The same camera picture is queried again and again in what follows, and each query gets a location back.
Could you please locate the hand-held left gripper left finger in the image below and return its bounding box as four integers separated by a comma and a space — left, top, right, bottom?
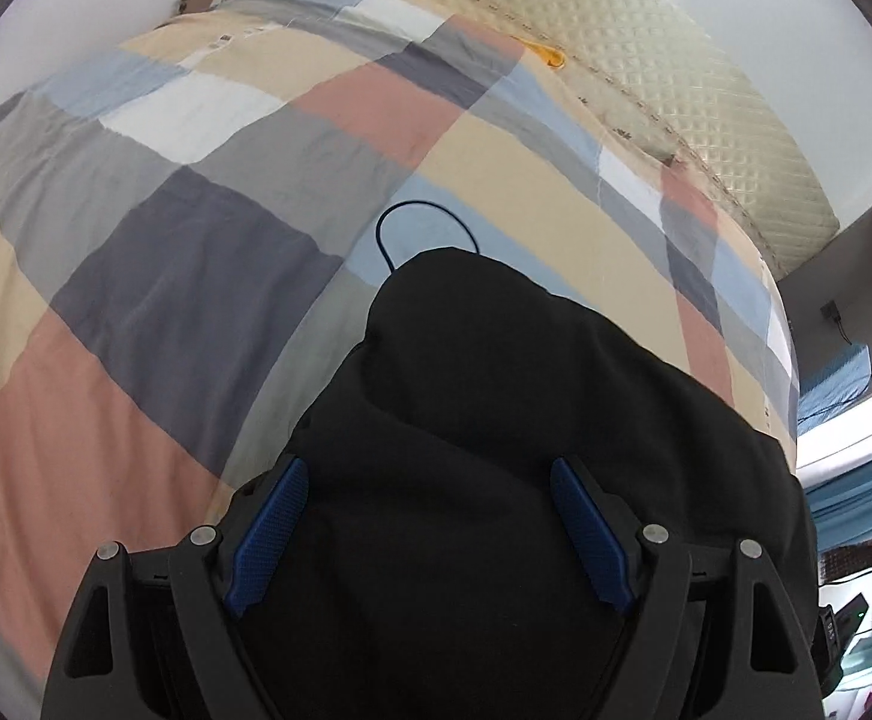
40, 456, 309, 720

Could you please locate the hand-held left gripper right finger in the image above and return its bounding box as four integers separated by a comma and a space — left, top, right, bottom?
550, 456, 823, 720

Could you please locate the black puffer jacket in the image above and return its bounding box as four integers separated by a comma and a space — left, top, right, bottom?
241, 201, 821, 720

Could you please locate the blue curtain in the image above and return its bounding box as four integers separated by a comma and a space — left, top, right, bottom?
803, 450, 872, 545

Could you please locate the white grey wardrobe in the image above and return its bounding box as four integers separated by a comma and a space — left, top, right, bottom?
794, 382, 872, 470

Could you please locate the blue cloth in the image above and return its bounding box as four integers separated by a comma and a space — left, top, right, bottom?
796, 343, 872, 433

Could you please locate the plaid checked duvet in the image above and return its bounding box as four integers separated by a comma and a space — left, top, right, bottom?
0, 0, 801, 702

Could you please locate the cream quilted headboard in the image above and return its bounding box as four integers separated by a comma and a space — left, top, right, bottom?
372, 0, 842, 284

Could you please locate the yellow cloth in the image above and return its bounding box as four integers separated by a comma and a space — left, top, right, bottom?
365, 0, 569, 71

